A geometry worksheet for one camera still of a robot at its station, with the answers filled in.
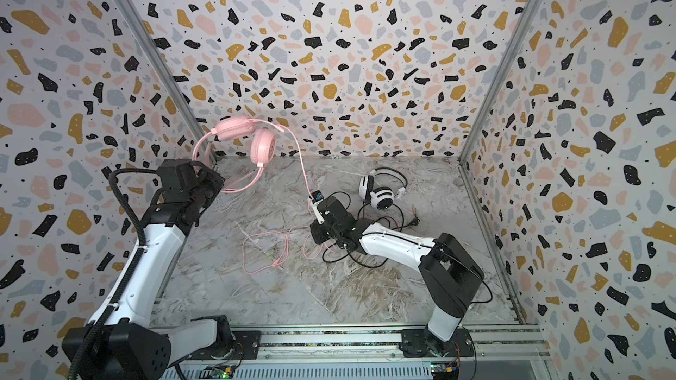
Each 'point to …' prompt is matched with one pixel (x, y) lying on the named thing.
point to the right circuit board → (444, 370)
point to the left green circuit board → (219, 371)
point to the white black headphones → (382, 198)
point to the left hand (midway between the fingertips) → (220, 167)
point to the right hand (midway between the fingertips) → (309, 220)
